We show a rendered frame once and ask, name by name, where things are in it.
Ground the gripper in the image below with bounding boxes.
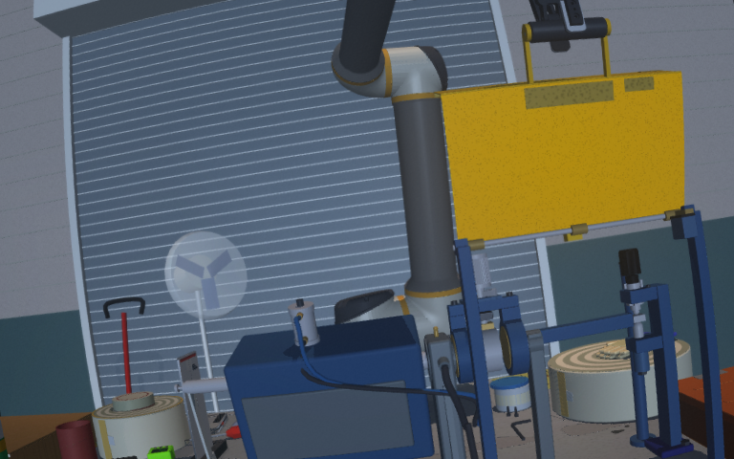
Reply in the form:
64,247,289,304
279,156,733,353
528,0,588,54

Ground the yellow guard with black handle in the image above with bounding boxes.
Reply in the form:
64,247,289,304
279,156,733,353
438,16,687,244

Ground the black screw knob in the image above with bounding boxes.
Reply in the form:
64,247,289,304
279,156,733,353
617,248,643,286

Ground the pale grey gauge plate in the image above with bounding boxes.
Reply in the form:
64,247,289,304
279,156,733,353
471,251,495,297

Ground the blue clamp hub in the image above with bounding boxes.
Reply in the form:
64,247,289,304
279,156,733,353
497,319,544,378

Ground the grey roller shutter door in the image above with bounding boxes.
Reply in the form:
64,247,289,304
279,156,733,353
61,0,561,409

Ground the large cream tape roll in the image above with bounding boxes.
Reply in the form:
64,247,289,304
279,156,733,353
547,337,695,426

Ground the white tin with blue lid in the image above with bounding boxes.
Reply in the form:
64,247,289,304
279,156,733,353
489,375,532,415

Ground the white cylinder with black button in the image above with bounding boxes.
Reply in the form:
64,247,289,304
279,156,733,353
288,297,320,349

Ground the orange red crate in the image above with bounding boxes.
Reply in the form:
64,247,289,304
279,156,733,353
678,365,734,459

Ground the blue control box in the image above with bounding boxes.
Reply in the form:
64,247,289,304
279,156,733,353
223,314,436,459

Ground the white standing fan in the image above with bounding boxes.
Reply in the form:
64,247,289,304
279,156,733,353
163,230,248,415

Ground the grey shutter housing box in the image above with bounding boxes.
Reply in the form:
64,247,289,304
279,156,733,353
32,0,230,39

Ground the white round bar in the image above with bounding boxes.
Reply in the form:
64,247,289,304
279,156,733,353
174,377,231,395

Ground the grey upright panel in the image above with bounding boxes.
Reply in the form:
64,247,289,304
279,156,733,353
177,351,216,459

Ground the cream tape roll with core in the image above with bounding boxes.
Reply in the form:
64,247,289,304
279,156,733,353
91,391,191,459

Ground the dark red cylinder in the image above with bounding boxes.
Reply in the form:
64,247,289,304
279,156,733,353
54,420,98,459

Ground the blue machine frame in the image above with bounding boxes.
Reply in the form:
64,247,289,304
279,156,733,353
446,205,724,459

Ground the grey metal post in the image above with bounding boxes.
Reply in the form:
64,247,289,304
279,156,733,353
423,331,466,459

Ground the black cable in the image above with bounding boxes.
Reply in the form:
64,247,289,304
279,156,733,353
300,366,460,398

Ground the blue cable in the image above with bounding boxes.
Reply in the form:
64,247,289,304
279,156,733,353
292,314,478,401

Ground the red pole with black handle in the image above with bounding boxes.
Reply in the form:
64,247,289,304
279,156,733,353
102,296,147,397

